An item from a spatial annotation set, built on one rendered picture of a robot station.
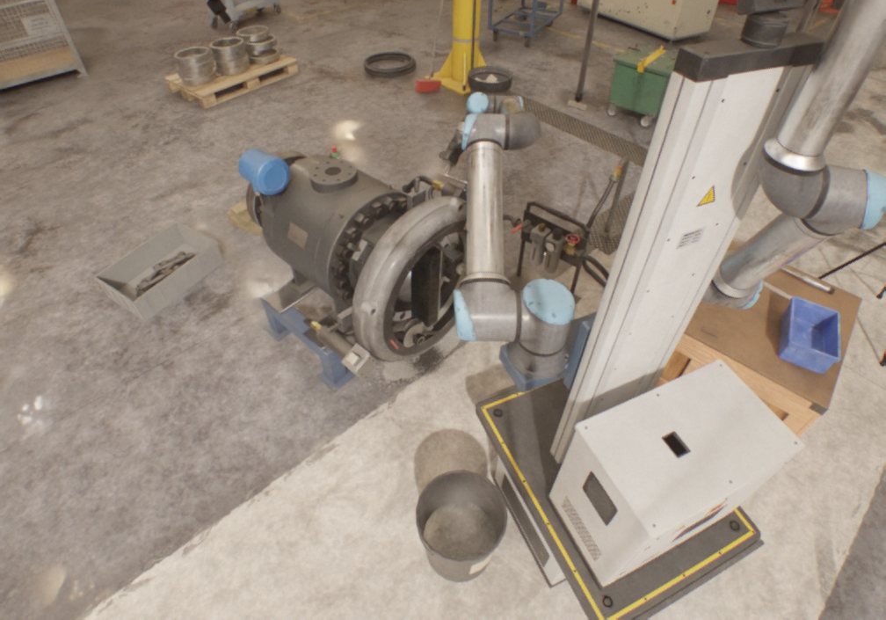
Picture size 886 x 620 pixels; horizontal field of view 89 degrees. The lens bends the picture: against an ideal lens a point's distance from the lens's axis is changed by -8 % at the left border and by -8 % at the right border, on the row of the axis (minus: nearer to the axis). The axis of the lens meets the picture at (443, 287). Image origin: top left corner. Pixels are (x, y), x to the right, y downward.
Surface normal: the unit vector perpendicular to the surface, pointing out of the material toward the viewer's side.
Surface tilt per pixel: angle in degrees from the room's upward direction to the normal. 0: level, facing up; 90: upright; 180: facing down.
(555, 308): 5
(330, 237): 48
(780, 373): 0
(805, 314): 90
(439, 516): 0
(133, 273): 90
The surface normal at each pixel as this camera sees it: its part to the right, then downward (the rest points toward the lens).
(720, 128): 0.40, 0.65
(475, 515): 0.00, -0.71
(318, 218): -0.43, -0.20
